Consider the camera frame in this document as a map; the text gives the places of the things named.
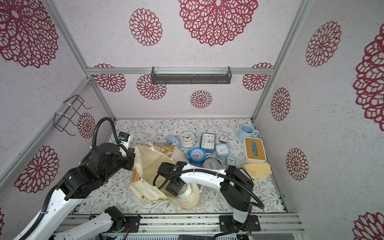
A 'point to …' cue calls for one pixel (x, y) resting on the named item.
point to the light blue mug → (247, 131)
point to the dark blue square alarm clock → (207, 142)
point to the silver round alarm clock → (212, 162)
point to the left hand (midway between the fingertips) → (132, 151)
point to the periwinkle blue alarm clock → (172, 140)
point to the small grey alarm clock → (223, 138)
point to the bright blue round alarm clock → (196, 156)
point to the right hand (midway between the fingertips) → (176, 182)
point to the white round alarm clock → (187, 139)
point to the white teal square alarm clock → (185, 191)
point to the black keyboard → (196, 237)
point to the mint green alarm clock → (231, 161)
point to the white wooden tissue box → (253, 150)
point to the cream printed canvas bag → (147, 159)
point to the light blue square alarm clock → (222, 150)
